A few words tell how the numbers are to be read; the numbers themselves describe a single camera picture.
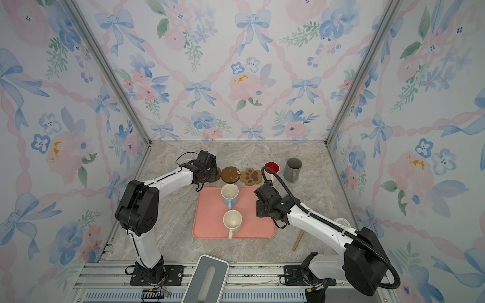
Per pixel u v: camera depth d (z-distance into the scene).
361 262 0.40
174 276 0.74
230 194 0.91
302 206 0.54
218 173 1.04
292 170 0.94
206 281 0.72
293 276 0.73
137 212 0.50
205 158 0.77
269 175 0.99
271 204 0.62
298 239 0.83
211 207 0.93
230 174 1.04
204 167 0.76
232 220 0.87
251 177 1.03
